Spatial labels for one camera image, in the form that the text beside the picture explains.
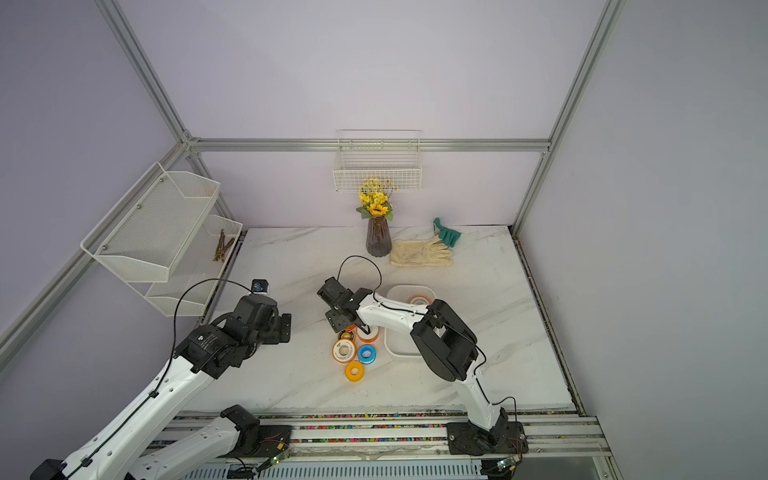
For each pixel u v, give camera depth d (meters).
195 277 0.93
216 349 0.48
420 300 0.98
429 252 1.13
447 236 1.12
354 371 0.85
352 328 0.93
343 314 0.66
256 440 0.69
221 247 0.97
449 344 0.52
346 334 0.91
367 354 0.88
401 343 0.89
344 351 0.87
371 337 0.91
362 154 0.94
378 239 1.06
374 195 0.93
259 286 0.65
